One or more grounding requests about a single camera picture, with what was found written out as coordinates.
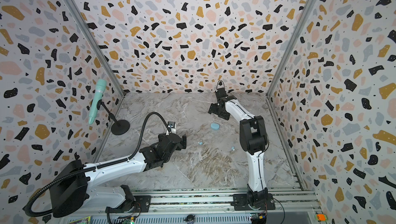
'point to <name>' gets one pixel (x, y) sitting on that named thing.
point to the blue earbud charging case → (215, 126)
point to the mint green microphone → (101, 83)
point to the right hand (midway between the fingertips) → (217, 113)
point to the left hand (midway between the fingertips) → (182, 134)
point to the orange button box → (320, 217)
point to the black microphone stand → (119, 127)
